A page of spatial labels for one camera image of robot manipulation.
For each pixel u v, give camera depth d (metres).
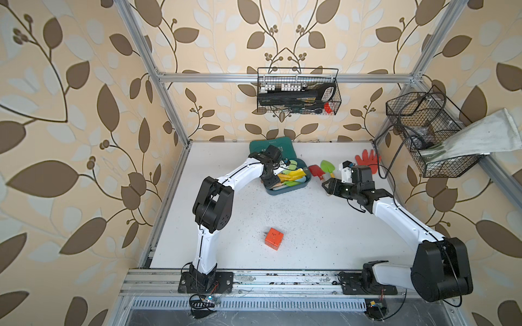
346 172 0.78
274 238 0.81
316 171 1.05
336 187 0.76
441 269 0.41
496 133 0.57
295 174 1.04
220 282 0.74
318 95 0.81
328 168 1.07
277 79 0.91
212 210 0.53
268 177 0.83
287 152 1.12
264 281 0.75
